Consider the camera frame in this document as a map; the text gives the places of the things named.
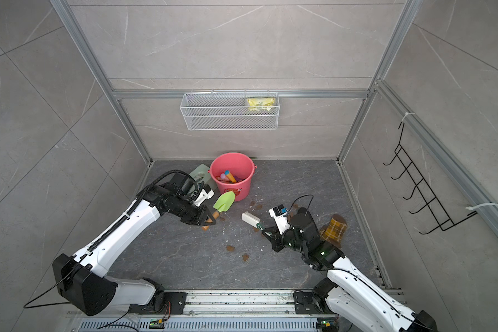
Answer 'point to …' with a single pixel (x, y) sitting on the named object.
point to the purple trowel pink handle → (223, 178)
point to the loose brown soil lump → (245, 256)
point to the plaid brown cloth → (333, 232)
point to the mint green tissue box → (203, 173)
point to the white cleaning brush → (253, 220)
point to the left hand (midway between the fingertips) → (214, 220)
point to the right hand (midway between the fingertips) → (266, 230)
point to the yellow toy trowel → (227, 173)
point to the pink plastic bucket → (234, 172)
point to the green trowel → (222, 205)
